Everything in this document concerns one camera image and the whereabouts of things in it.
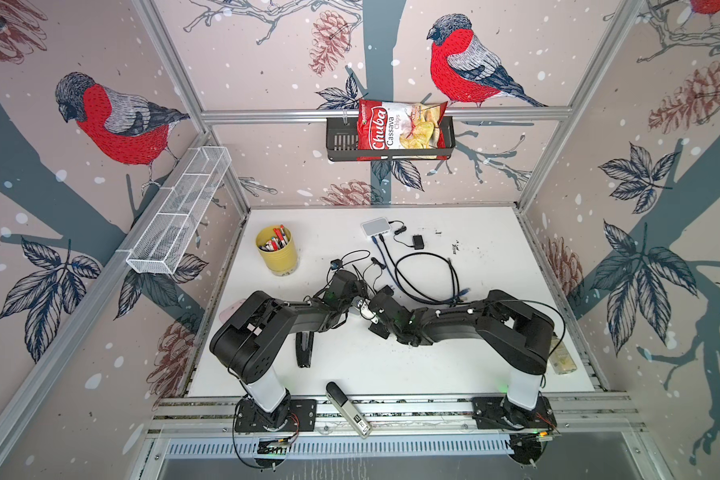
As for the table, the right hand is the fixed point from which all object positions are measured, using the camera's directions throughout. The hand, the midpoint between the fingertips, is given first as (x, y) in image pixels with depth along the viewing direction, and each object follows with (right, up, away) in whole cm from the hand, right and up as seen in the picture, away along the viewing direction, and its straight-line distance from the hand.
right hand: (368, 316), depth 91 cm
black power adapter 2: (-10, +17, -6) cm, 20 cm away
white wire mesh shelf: (-50, +25, -20) cm, 59 cm away
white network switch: (+3, +29, +23) cm, 37 cm away
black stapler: (-18, -6, -8) cm, 21 cm away
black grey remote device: (-6, -16, -20) cm, 26 cm away
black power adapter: (+18, +23, +16) cm, 34 cm away
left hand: (-1, +7, +2) cm, 8 cm away
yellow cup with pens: (-31, +22, +5) cm, 38 cm away
